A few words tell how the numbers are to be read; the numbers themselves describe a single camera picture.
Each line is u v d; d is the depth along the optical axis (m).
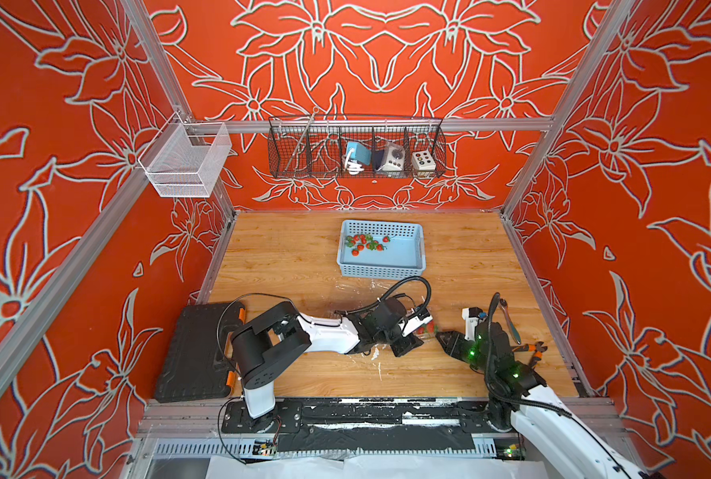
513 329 0.87
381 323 0.67
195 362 0.78
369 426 0.73
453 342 0.79
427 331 0.85
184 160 0.92
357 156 0.84
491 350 0.63
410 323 0.72
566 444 0.50
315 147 1.01
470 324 0.76
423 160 0.95
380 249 1.07
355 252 1.07
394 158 0.90
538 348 0.83
